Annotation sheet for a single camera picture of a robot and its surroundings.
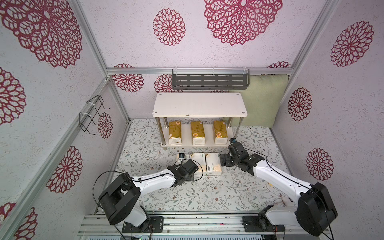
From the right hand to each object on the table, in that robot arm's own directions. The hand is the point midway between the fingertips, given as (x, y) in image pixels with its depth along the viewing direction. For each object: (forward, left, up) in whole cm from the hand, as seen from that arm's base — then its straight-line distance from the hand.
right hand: (227, 156), depth 86 cm
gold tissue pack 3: (+16, +3, +2) cm, 16 cm away
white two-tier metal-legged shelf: (+17, +17, +23) cm, 33 cm away
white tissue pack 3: (-3, +7, -5) cm, 10 cm away
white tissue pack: (-7, +25, +6) cm, 27 cm away
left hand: (-8, +26, -7) cm, 28 cm away
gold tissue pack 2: (+14, +17, +2) cm, 22 cm away
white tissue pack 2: (+2, +16, -6) cm, 17 cm away
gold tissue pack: (+15, +32, +2) cm, 35 cm away
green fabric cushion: (+36, -25, +13) cm, 46 cm away
